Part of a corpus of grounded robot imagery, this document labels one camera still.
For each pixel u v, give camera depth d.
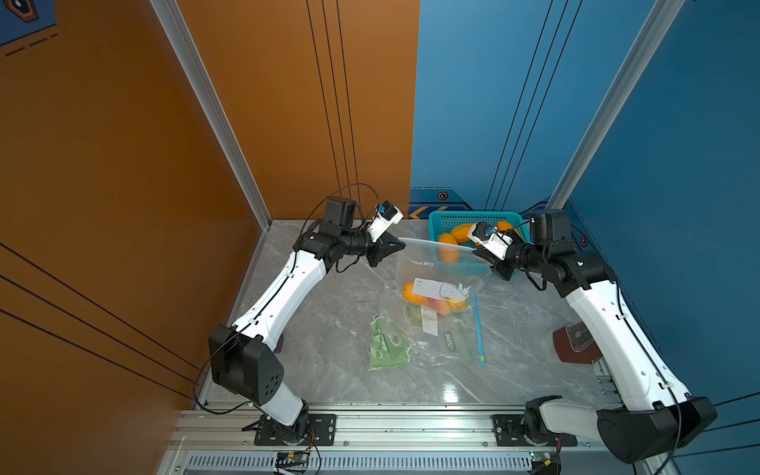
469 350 0.87
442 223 1.12
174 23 0.71
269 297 0.47
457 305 0.85
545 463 0.70
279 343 0.48
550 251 0.52
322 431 0.74
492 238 0.59
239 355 0.43
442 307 0.87
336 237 0.60
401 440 0.73
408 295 0.86
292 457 0.71
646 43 0.74
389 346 0.83
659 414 0.37
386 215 0.63
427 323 0.89
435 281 0.80
